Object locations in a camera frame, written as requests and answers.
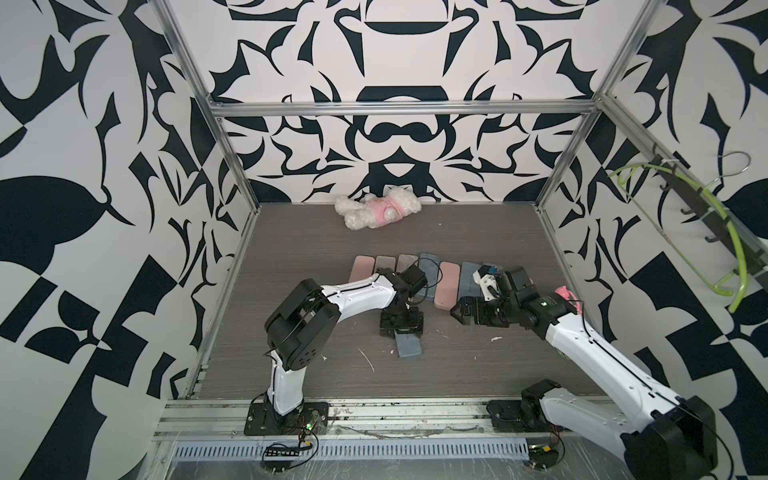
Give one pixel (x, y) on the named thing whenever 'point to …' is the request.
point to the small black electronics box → (542, 456)
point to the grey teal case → (408, 345)
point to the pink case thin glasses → (447, 289)
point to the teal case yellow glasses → (405, 261)
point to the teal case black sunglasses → (385, 261)
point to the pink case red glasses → (363, 266)
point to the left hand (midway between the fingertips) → (410, 329)
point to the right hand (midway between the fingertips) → (463, 308)
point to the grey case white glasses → (428, 263)
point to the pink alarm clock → (569, 295)
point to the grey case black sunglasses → (484, 270)
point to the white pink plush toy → (373, 210)
